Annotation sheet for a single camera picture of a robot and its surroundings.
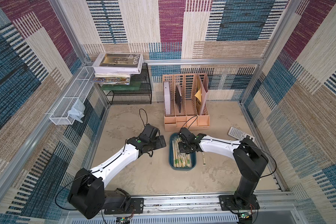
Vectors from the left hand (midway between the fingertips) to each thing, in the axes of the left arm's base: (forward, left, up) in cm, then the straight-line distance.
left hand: (159, 142), depth 85 cm
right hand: (+1, -14, -8) cm, 16 cm away
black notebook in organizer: (+35, -13, +3) cm, 37 cm away
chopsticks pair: (-6, -28, -11) cm, 30 cm away
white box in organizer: (+31, -5, +8) cm, 32 cm away
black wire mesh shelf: (+47, +16, -5) cm, 50 cm away
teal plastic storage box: (+7, -8, -5) cm, 12 cm away
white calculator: (+10, -55, -10) cm, 57 cm away
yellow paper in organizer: (+25, -25, +15) cm, 38 cm away
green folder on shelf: (+36, +19, +14) cm, 43 cm away
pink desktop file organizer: (+33, -18, +2) cm, 38 cm away
